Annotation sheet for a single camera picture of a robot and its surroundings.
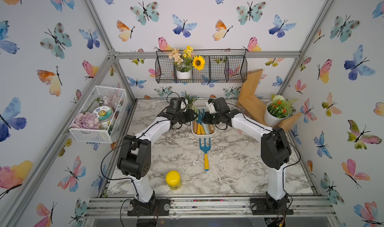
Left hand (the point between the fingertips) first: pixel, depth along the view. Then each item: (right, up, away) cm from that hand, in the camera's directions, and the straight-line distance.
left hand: (198, 114), depth 90 cm
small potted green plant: (-6, +10, +18) cm, 21 cm away
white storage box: (-2, -7, +11) cm, 13 cm away
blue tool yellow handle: (+1, -10, +11) cm, 15 cm away
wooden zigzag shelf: (+41, +5, +19) cm, 45 cm away
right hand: (+2, -2, +1) cm, 3 cm away
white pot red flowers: (+44, +3, -7) cm, 45 cm away
